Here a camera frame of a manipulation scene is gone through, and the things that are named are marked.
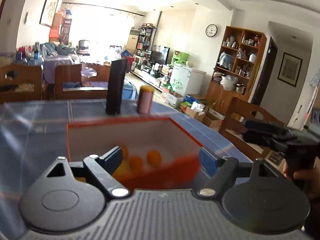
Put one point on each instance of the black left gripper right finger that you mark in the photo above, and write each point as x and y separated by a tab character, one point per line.
221	171

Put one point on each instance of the person's hand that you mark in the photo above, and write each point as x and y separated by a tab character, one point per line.
308	179

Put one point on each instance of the wooden shelf cabinet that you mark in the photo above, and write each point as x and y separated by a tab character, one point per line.
237	65

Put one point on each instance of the television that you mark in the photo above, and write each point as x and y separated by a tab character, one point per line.
159	54

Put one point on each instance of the small framed picture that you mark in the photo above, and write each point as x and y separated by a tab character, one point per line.
290	69

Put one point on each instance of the orange tangerine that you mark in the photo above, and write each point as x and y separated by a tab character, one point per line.
154	158

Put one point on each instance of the white small freezer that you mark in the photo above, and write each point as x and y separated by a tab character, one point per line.
186	80

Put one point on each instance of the tall black cylinder bottle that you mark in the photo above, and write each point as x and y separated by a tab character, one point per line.
115	86

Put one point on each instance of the wall clock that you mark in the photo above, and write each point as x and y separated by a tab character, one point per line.
211	30

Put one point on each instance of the yellow pear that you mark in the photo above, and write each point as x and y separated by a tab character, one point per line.
123	170

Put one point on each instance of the wooden chair middle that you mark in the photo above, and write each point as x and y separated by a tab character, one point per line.
81	81

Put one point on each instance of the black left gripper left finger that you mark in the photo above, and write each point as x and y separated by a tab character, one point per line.
100	169

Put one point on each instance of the blue checkered tablecloth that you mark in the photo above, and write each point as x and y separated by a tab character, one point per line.
34	134

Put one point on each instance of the framed wall painting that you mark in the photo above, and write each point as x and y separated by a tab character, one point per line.
48	12

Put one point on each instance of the pink thermos yellow lid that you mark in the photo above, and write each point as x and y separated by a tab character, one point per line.
145	99

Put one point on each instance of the orange cardboard box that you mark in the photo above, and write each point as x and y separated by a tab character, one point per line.
137	136

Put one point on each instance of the wooden chair left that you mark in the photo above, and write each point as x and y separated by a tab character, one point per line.
20	83

